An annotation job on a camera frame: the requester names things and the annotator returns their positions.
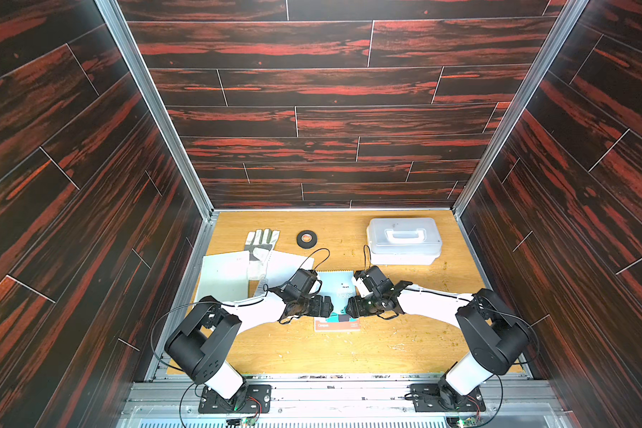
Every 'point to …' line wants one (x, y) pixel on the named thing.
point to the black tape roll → (307, 239)
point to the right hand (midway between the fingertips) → (357, 306)
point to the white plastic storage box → (404, 241)
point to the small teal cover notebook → (340, 287)
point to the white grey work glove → (260, 245)
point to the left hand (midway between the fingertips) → (325, 309)
